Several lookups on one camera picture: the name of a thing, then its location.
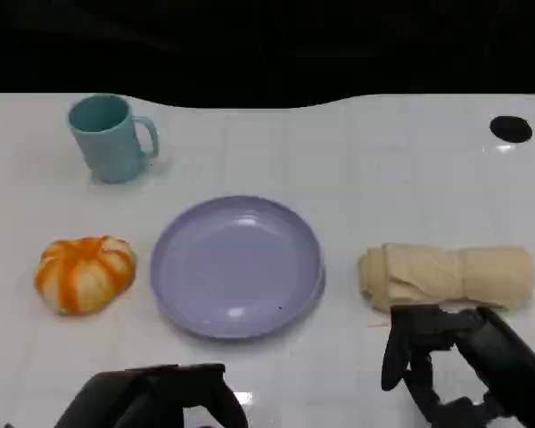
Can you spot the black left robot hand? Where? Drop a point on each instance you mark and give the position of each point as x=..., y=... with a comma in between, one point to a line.
x=147, y=397

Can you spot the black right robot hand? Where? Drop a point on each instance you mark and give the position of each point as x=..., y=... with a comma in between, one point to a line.
x=495, y=356

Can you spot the beige towel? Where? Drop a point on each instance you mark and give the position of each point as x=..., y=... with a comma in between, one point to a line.
x=455, y=274

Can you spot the orange and white bread roll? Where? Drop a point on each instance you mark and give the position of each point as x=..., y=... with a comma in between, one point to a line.
x=84, y=276

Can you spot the lilac plate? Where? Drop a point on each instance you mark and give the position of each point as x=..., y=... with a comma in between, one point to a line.
x=236, y=267

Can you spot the black round table grommet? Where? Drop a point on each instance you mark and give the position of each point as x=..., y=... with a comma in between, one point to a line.
x=510, y=129

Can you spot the pale green mug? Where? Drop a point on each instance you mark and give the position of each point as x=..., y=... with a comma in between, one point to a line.
x=109, y=147

